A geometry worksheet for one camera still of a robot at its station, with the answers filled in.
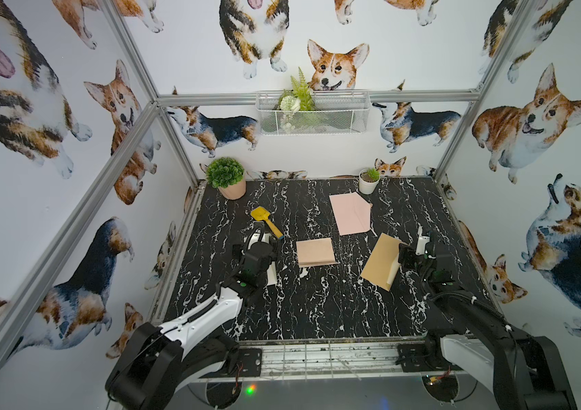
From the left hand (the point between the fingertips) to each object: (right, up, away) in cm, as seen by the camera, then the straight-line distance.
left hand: (259, 233), depth 85 cm
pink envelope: (+35, +6, +26) cm, 44 cm away
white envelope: (+2, +1, -13) cm, 13 cm away
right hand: (+51, -3, +3) cm, 51 cm away
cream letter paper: (+47, -14, +8) cm, 50 cm away
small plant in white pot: (+43, +20, +26) cm, 54 cm away
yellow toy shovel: (-3, +6, +22) cm, 23 cm away
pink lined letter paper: (+19, -9, +13) cm, 25 cm away
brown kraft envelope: (+42, -14, +9) cm, 45 cm away
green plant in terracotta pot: (-16, +21, +16) cm, 31 cm away
